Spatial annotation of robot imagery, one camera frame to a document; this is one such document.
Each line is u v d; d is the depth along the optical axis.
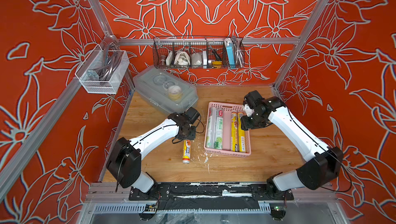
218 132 0.92
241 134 0.90
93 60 0.74
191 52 1.00
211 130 0.90
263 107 0.54
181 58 0.90
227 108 1.01
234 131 0.91
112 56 0.79
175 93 0.95
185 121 0.59
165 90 0.93
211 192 0.74
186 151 0.75
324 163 0.40
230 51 0.84
